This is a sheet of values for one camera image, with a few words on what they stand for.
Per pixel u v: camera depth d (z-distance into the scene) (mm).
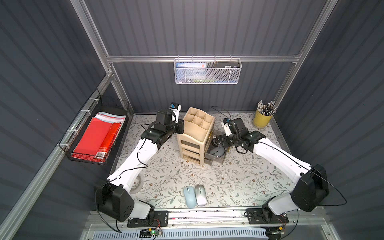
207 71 871
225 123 760
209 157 847
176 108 677
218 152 848
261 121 1031
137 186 813
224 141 736
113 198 393
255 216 726
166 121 568
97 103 780
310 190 416
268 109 1009
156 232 694
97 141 690
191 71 892
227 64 868
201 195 794
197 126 789
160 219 748
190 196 787
